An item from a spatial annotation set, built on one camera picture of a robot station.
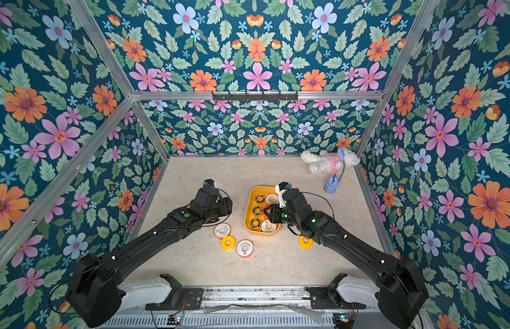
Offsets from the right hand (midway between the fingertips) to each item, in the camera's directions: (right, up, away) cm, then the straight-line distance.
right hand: (266, 211), depth 77 cm
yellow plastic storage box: (-6, +6, +21) cm, 23 cm away
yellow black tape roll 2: (-4, -3, +19) cm, 19 cm away
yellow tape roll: (-16, -15, +9) cm, 24 cm away
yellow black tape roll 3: (-5, -8, +15) cm, 18 cm away
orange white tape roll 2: (+1, -9, +14) cm, 16 cm away
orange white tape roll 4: (-9, -17, +9) cm, 21 cm away
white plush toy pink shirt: (+30, +20, +28) cm, 46 cm away
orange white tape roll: (+3, +2, +22) cm, 22 cm away
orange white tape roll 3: (-20, -11, +13) cm, 26 cm away
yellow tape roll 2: (+16, -15, +9) cm, 24 cm away
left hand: (-15, +3, +6) cm, 16 cm away
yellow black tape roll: (-4, +2, +23) cm, 23 cm away
